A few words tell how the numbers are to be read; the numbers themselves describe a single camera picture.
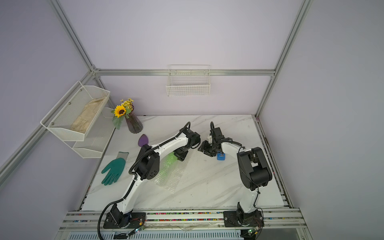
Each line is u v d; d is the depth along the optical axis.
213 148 0.84
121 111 0.91
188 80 0.95
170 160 0.87
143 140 1.05
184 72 0.92
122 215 0.63
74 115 0.79
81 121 0.76
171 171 0.90
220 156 0.93
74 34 0.76
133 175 0.61
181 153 0.84
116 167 0.91
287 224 0.73
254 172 0.49
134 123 1.04
